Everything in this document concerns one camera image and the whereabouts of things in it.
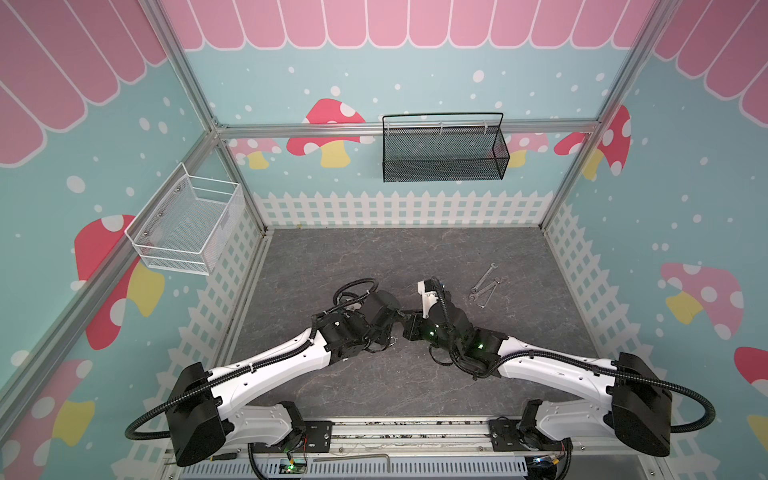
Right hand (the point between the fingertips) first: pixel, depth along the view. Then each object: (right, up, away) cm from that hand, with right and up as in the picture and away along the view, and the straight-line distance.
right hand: (393, 315), depth 75 cm
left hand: (+2, 0, +2) cm, 2 cm away
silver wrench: (+28, +4, +27) cm, 39 cm away
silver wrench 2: (+27, +2, +25) cm, 37 cm away
